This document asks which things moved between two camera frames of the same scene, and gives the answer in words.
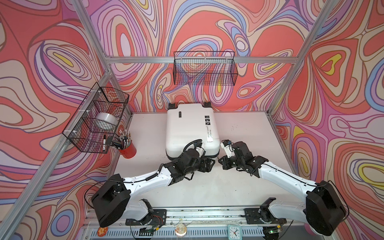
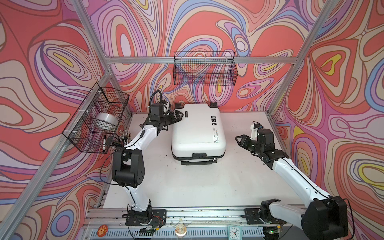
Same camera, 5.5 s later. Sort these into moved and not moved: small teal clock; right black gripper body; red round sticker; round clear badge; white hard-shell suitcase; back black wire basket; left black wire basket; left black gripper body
Moved: left black gripper body; white hard-shell suitcase; right black gripper body
Not moved: back black wire basket; round clear badge; left black wire basket; red round sticker; small teal clock
